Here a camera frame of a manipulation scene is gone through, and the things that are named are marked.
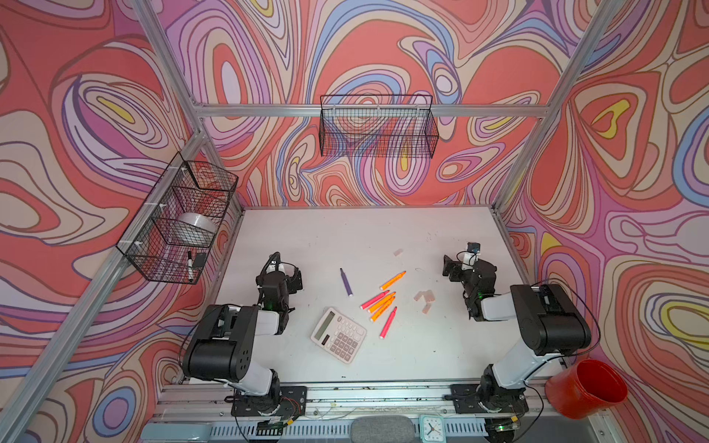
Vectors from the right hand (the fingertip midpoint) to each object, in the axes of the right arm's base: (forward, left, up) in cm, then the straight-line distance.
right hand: (458, 260), depth 97 cm
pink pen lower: (-20, +27, -4) cm, 34 cm away
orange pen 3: (-16, +29, -4) cm, 33 cm away
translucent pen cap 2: (-11, +16, -5) cm, 19 cm away
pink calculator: (-24, +43, -3) cm, 49 cm away
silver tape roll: (-6, +78, +29) cm, 84 cm away
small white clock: (-48, +19, -3) cm, 52 cm away
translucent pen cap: (+8, +20, -5) cm, 22 cm away
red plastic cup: (-42, -16, +8) cm, 46 cm away
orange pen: (-5, +24, -3) cm, 25 cm away
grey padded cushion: (-48, +31, -1) cm, 57 cm away
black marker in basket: (-13, +81, +21) cm, 84 cm away
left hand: (-2, +62, +2) cm, 62 cm away
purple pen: (-8, +39, -5) cm, 41 cm away
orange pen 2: (-13, +29, -4) cm, 31 cm away
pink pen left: (-12, +31, -3) cm, 34 cm away
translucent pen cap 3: (-15, +14, -5) cm, 21 cm away
